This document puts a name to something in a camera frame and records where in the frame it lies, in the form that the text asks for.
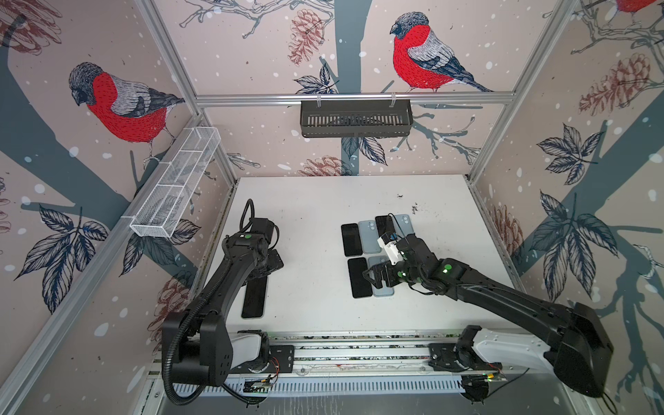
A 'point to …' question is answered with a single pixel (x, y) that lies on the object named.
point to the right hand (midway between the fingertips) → (371, 273)
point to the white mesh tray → (177, 176)
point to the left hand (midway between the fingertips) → (261, 270)
